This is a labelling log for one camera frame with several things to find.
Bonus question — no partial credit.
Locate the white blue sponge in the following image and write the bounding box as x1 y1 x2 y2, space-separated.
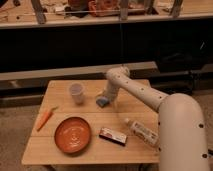
96 97 109 108

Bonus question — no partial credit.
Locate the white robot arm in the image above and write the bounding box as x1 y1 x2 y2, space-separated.
104 67 210 171

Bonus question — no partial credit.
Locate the orange ceramic bowl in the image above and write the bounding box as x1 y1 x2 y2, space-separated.
54 117 91 154

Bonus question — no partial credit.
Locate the translucent plastic cup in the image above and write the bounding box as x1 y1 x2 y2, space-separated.
69 83 84 105

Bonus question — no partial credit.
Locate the white plastic bottle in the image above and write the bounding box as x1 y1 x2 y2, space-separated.
125 118 158 147

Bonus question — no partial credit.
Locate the wooden table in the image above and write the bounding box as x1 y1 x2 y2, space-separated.
22 80 158 165

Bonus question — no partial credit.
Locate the orange carrot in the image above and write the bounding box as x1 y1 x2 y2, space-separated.
36 107 56 132

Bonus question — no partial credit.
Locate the long wooden shelf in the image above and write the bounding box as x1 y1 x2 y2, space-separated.
0 0 213 29

